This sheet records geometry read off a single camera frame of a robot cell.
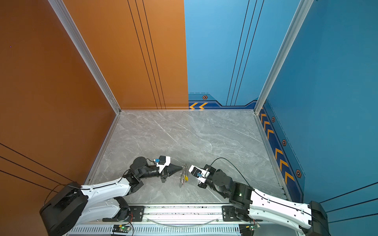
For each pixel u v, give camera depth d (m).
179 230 0.70
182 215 0.76
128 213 0.69
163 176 0.64
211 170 0.65
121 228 0.71
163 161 0.62
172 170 0.68
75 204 0.42
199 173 0.57
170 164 0.63
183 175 0.70
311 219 0.44
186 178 0.71
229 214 0.72
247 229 0.70
